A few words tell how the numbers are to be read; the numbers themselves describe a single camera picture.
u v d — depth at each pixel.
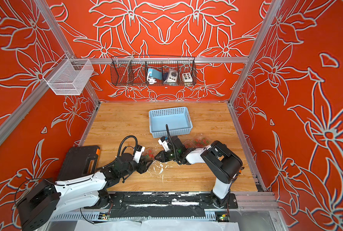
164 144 0.82
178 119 1.08
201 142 0.94
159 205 0.73
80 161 0.82
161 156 0.79
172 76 0.91
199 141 0.95
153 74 0.85
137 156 0.73
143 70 1.00
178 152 0.71
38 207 0.41
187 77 0.95
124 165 0.63
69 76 0.90
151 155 0.88
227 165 0.46
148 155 0.89
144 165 0.73
